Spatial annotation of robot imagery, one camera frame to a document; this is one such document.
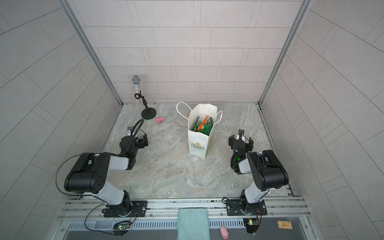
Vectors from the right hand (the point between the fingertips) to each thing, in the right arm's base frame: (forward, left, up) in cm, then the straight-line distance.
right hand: (241, 134), depth 93 cm
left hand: (+5, +64, +2) cm, 64 cm away
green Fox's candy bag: (-2, +22, +11) cm, 25 cm away
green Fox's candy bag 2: (+3, +28, +9) cm, 30 cm away
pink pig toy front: (-48, +19, -3) cm, 51 cm away
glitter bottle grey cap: (+24, +62, +29) cm, 72 cm away
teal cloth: (-44, +32, -4) cm, 54 cm away
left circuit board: (-44, +63, -1) cm, 77 cm away
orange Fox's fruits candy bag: (+4, +23, +10) cm, 25 cm away
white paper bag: (-12, +27, +11) cm, 31 cm away
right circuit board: (-45, +5, -6) cm, 46 cm away
